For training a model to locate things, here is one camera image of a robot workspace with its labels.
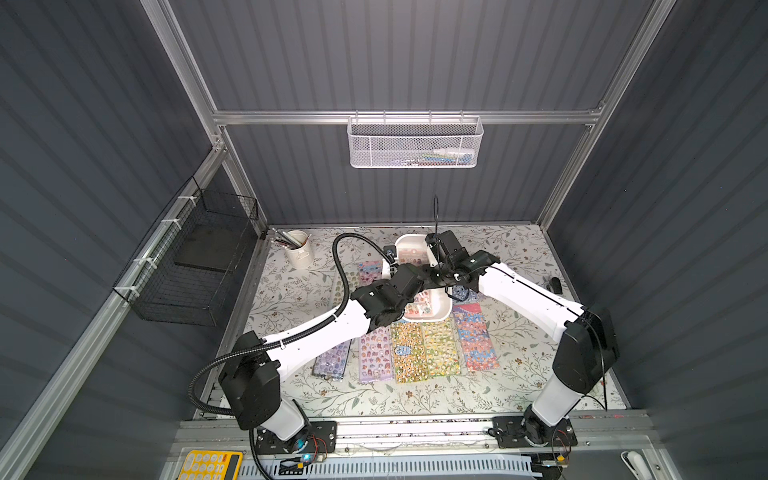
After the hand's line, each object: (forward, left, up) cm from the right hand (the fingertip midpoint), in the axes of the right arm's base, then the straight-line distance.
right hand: (427, 275), depth 85 cm
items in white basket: (+32, -6, +18) cm, 38 cm away
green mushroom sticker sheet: (-15, -5, -17) cm, 23 cm away
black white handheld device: (+4, -43, -12) cm, 45 cm away
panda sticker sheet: (-17, +5, -16) cm, 24 cm away
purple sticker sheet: (-20, +28, -17) cm, 38 cm away
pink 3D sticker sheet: (-17, +15, -16) cm, 28 cm away
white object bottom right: (-43, -46, -14) cm, 65 cm away
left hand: (-5, +7, +4) cm, 10 cm away
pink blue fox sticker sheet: (-13, -15, -16) cm, 26 cm away
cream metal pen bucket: (+14, +41, -9) cm, 45 cm away
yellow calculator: (-45, +52, -15) cm, 70 cm away
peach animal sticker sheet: (-7, +1, -5) cm, 9 cm away
